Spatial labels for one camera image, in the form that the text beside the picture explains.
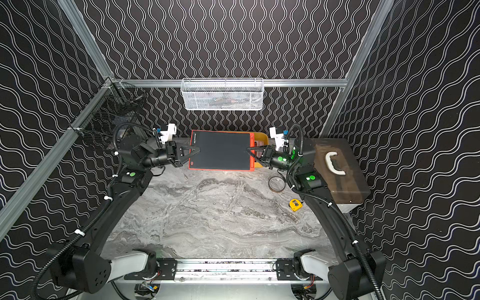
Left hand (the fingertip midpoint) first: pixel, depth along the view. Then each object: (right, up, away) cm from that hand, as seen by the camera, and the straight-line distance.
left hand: (197, 148), depth 60 cm
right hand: (+16, 0, +5) cm, 17 cm away
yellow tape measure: (+40, -26, +30) cm, 57 cm away
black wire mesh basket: (-46, +23, +33) cm, 61 cm away
